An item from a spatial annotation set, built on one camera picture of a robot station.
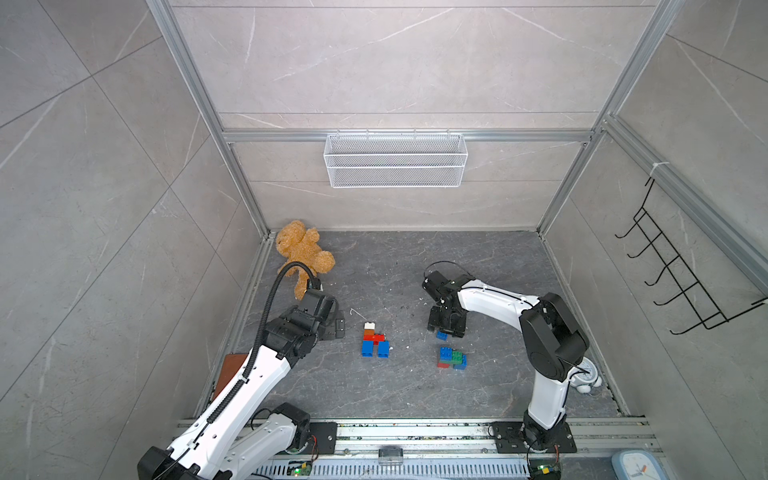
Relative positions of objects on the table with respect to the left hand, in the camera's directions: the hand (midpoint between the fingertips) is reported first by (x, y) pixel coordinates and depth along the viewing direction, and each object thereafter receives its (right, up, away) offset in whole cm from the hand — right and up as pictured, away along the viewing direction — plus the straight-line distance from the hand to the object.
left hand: (325, 315), depth 78 cm
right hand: (+33, -8, +14) cm, 37 cm away
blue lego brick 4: (+38, -15, +6) cm, 42 cm away
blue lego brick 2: (+33, -9, +12) cm, 36 cm away
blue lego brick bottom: (+15, -12, +11) cm, 22 cm away
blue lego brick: (+10, -12, +10) cm, 19 cm away
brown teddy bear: (-15, +20, +26) cm, 36 cm away
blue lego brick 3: (+35, -15, +14) cm, 41 cm away
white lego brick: (+11, -6, +13) cm, 18 cm away
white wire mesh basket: (+19, +49, +23) cm, 57 cm away
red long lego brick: (+12, -9, +10) cm, 18 cm away
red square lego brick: (+33, -16, +6) cm, 37 cm away
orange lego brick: (+11, -7, +13) cm, 18 cm away
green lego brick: (+36, -13, +4) cm, 38 cm away
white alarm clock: (+70, -17, +2) cm, 72 cm away
